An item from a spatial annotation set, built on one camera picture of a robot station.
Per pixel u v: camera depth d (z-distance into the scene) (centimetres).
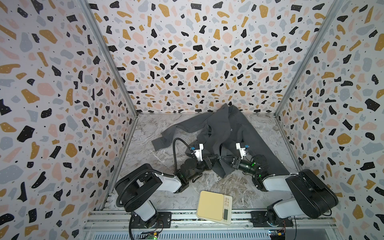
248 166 73
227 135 96
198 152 76
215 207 76
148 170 50
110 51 86
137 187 46
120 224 73
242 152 78
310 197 45
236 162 73
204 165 73
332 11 73
